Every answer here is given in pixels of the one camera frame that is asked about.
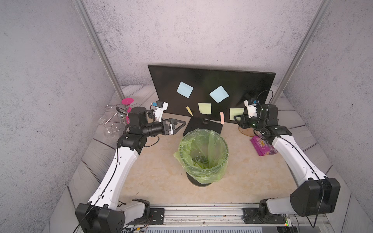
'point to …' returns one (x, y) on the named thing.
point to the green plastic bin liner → (204, 154)
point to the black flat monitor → (240, 85)
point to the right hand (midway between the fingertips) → (238, 115)
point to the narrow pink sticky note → (222, 118)
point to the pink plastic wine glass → (128, 101)
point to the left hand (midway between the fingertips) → (182, 124)
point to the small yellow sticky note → (189, 110)
